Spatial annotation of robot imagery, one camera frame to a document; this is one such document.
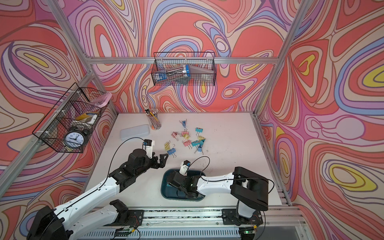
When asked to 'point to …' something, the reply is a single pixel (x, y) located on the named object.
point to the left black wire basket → (70, 124)
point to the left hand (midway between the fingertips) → (163, 154)
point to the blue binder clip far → (183, 123)
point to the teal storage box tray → (170, 193)
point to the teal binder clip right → (198, 129)
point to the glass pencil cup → (153, 119)
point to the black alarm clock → (75, 138)
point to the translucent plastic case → (134, 132)
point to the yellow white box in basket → (89, 117)
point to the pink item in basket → (101, 101)
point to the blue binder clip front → (172, 151)
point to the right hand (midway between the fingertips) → (170, 181)
